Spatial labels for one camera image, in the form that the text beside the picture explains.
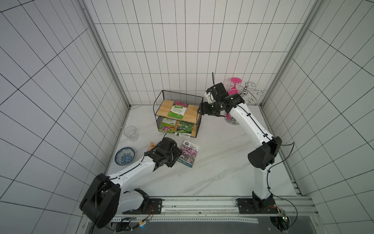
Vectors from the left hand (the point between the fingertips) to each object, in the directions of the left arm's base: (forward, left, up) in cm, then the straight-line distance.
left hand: (179, 157), depth 85 cm
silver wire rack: (+35, -41, +21) cm, 57 cm away
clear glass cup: (+19, +36, -4) cm, 41 cm away
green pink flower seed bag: (+25, +10, -4) cm, 28 cm away
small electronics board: (-32, -50, -2) cm, 59 cm away
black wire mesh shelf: (+39, +12, +8) cm, 42 cm away
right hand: (+19, -10, +19) cm, 29 cm away
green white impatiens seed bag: (+28, +2, +11) cm, 30 cm away
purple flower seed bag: (+5, -6, -4) cm, 9 cm away
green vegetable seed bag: (+23, -2, -5) cm, 24 cm away
